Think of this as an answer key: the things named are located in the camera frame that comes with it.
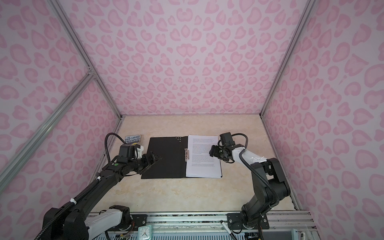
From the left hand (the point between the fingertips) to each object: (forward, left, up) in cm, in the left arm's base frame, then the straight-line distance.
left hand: (156, 159), depth 83 cm
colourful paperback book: (+21, +22, -10) cm, 32 cm away
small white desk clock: (-33, +2, -9) cm, 34 cm away
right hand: (+7, -33, -6) cm, 34 cm away
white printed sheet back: (+2, -24, -11) cm, 27 cm away
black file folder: (+13, -5, -12) cm, 18 cm away
